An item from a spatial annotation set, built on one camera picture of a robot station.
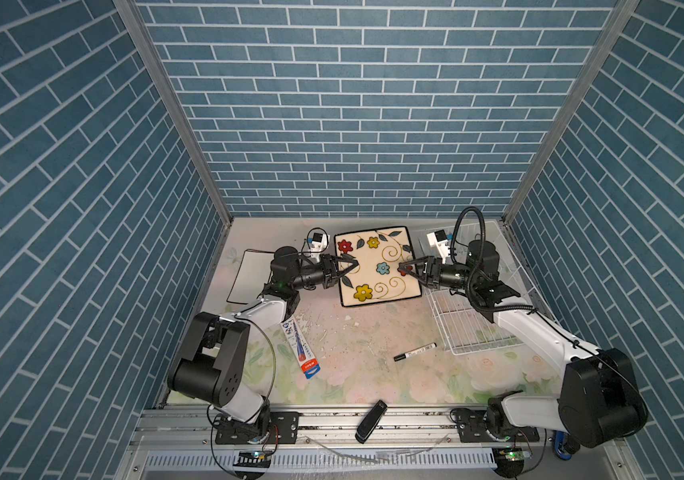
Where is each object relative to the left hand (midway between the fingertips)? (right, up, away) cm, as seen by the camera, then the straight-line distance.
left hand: (356, 268), depth 78 cm
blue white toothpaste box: (-16, -24, +9) cm, 30 cm away
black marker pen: (+17, -25, +9) cm, 31 cm away
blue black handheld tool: (+51, -42, -6) cm, 67 cm away
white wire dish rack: (+32, -19, +12) cm, 39 cm away
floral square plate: (+6, +4, +3) cm, 8 cm away
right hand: (+12, 0, -3) cm, 12 cm away
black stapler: (+3, -37, -6) cm, 37 cm away
